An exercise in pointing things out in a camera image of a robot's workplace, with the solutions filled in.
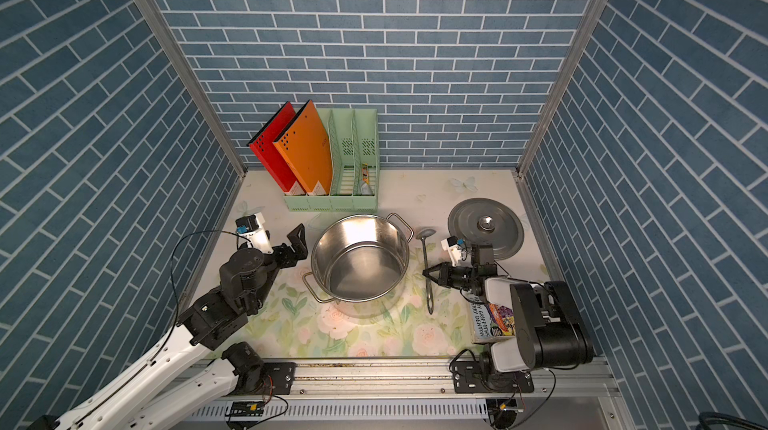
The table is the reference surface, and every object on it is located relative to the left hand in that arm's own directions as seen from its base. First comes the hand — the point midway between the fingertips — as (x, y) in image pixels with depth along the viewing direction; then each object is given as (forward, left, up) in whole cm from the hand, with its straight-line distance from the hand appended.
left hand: (297, 230), depth 71 cm
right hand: (-1, -34, -21) cm, 40 cm away
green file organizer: (+47, -8, -10) cm, 49 cm away
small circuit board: (-33, +12, -29) cm, 46 cm away
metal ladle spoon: (+12, -34, -19) cm, 41 cm away
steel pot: (+4, -13, -25) cm, 29 cm away
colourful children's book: (-14, -50, -21) cm, 56 cm away
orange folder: (+35, +5, -2) cm, 36 cm away
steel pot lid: (+19, -56, -22) cm, 63 cm away
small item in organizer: (+37, -12, -24) cm, 46 cm away
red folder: (+29, +16, +1) cm, 33 cm away
